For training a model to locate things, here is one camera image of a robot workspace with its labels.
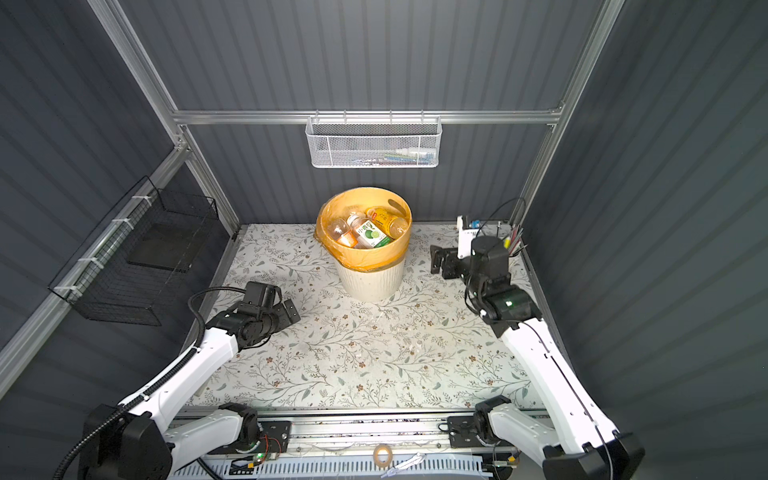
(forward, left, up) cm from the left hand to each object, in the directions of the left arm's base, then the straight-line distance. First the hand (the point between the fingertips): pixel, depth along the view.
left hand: (283, 317), depth 85 cm
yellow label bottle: (+14, -31, +22) cm, 41 cm away
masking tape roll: (-34, -25, -9) cm, 43 cm away
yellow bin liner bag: (+27, -17, +18) cm, 37 cm away
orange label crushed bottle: (+16, -18, +18) cm, 30 cm away
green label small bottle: (+15, -25, +17) cm, 34 cm away
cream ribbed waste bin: (+8, -25, +3) cm, 27 cm away
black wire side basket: (+6, +33, +19) cm, 38 cm away
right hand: (+4, -46, +23) cm, 52 cm away
